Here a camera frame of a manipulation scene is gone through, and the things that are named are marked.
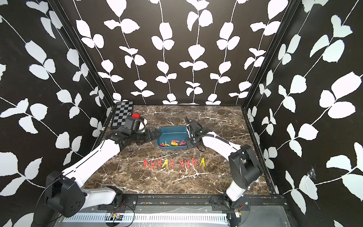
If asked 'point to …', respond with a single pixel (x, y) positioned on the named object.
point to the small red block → (135, 115)
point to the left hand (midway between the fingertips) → (157, 134)
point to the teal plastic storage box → (172, 137)
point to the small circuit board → (116, 217)
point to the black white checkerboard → (122, 109)
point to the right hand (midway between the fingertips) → (189, 140)
